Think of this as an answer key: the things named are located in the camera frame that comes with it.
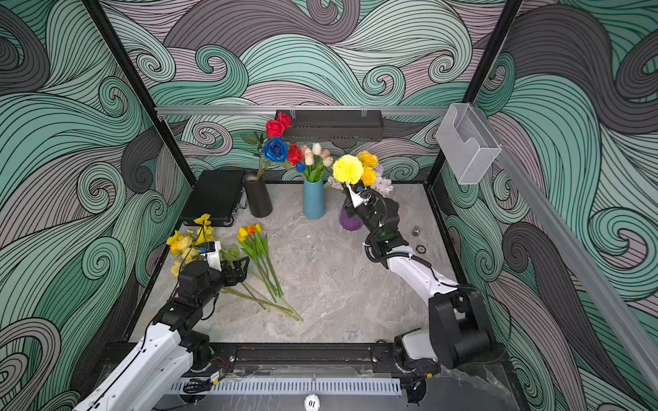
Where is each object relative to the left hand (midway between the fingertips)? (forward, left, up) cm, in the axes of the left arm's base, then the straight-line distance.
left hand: (237, 257), depth 81 cm
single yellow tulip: (+16, -2, -9) cm, 19 cm away
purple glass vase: (+21, -40, -10) cm, 46 cm away
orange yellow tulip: (+16, 0, -8) cm, 18 cm away
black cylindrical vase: (+27, -2, -2) cm, 27 cm away
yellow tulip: (+8, -5, -11) cm, 15 cm away
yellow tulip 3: (+15, +3, -9) cm, 18 cm away
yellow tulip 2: (+10, +1, -10) cm, 14 cm away
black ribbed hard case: (+41, +23, -13) cm, 48 cm away
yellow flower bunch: (-1, -8, -13) cm, 15 cm away
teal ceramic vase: (+26, -24, 0) cm, 35 cm away
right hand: (+15, -33, +19) cm, 42 cm away
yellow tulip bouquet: (+29, -24, +16) cm, 41 cm away
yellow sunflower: (-8, -4, -13) cm, 15 cm away
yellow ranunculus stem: (+20, +19, -7) cm, 29 cm away
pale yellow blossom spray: (+7, +22, -6) cm, 24 cm away
